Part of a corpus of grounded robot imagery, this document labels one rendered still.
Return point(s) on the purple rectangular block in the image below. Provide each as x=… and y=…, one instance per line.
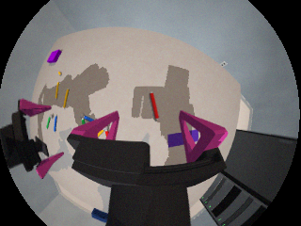
x=54, y=56

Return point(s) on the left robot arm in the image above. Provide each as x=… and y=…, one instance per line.
x=10, y=150

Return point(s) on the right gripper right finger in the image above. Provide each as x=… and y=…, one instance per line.
x=211, y=135

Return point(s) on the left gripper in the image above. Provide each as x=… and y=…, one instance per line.
x=29, y=155

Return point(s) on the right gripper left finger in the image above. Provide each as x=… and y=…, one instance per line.
x=92, y=128

